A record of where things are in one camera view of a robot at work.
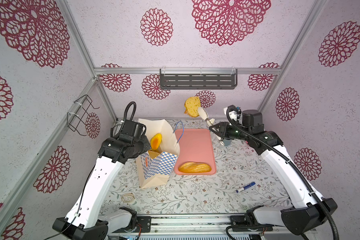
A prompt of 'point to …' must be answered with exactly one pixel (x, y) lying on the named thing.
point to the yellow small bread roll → (156, 141)
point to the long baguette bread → (194, 167)
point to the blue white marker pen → (245, 187)
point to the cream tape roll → (128, 197)
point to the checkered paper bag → (154, 167)
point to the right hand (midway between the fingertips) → (211, 126)
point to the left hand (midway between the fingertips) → (145, 147)
